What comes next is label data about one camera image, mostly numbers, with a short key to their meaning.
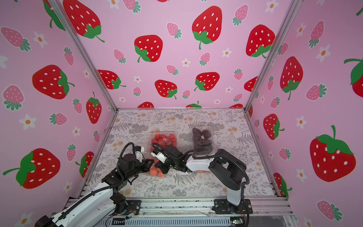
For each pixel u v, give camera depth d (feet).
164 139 3.05
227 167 1.70
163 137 3.14
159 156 2.46
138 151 2.41
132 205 2.45
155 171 2.70
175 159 2.21
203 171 2.80
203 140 3.06
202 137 3.05
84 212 1.57
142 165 2.20
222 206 2.41
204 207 2.46
